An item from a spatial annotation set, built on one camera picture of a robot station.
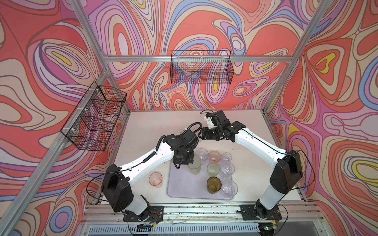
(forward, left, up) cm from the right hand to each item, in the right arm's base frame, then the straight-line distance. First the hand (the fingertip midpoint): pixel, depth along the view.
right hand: (202, 139), depth 83 cm
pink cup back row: (-4, -8, -16) cm, 18 cm away
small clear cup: (-6, -15, -12) cm, 20 cm away
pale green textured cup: (-12, -6, -14) cm, 20 cm away
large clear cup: (-23, -14, -16) cm, 31 cm away
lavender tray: (-19, +13, -17) cm, 29 cm away
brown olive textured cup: (-21, -5, -15) cm, 26 cm away
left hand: (-13, +7, -3) cm, 15 cm away
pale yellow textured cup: (-16, +5, -1) cm, 17 cm away
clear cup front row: (-3, -1, -13) cm, 13 cm away
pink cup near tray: (-17, +28, -16) cm, 36 cm away
